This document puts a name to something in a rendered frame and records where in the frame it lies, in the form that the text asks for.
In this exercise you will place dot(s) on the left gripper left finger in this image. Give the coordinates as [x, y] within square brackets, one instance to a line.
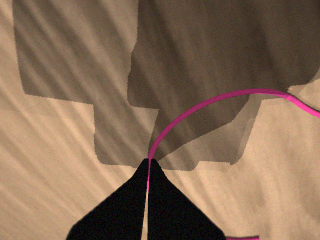
[118, 217]

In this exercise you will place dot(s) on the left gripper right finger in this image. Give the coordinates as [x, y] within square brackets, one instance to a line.
[172, 216]

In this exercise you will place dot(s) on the thin magenta cable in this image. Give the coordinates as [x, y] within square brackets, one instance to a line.
[221, 97]

